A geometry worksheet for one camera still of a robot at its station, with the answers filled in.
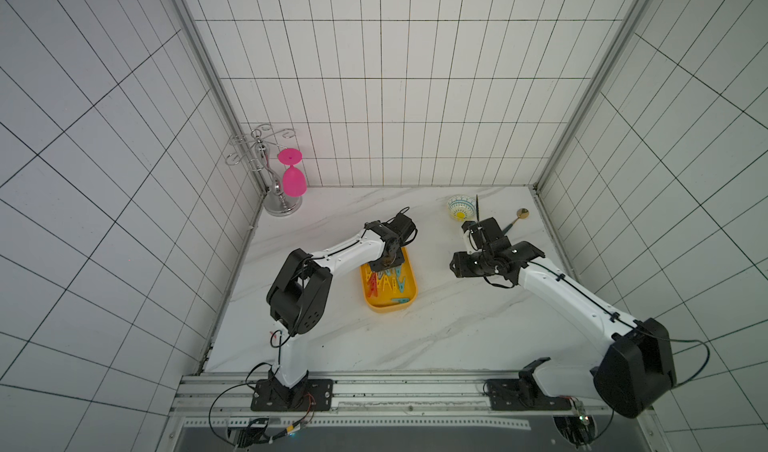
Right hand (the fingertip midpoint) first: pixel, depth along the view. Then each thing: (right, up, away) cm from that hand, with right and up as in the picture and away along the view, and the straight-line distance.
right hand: (447, 265), depth 83 cm
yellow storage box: (-15, -12, +4) cm, 20 cm away
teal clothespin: (-13, -8, +8) cm, 17 cm away
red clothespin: (-21, -8, +7) cm, 24 cm away
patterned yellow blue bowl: (+12, +17, +30) cm, 37 cm away
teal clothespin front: (-13, -12, +5) cm, 18 cm away
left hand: (-18, -2, +8) cm, 20 cm away
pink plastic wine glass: (-50, +26, +18) cm, 59 cm away
